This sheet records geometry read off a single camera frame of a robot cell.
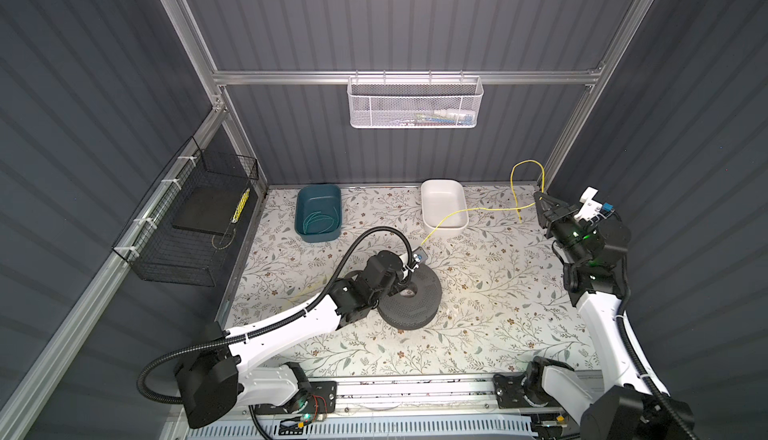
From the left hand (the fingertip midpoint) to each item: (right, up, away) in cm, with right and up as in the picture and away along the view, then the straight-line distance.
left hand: (399, 255), depth 78 cm
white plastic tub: (+18, +17, +38) cm, 45 cm away
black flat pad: (-48, +12, -3) cm, 50 cm away
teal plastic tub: (-33, +17, +37) cm, 53 cm away
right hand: (+32, +15, -9) cm, 37 cm away
